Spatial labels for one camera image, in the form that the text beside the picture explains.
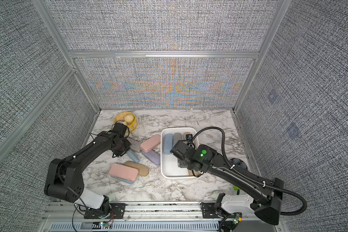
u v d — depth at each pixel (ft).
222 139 1.68
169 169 2.88
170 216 2.40
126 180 2.64
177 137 3.30
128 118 3.49
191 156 1.68
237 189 2.32
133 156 2.86
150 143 3.12
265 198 1.27
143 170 2.80
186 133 3.41
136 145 3.11
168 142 3.20
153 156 2.95
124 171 2.68
